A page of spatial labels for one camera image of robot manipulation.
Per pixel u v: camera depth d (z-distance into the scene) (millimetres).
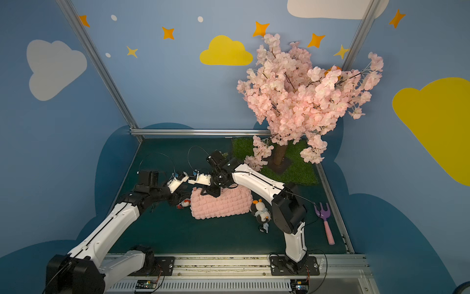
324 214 869
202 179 721
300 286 719
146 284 718
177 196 708
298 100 639
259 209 843
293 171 1050
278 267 739
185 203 863
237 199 841
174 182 703
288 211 486
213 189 723
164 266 746
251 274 745
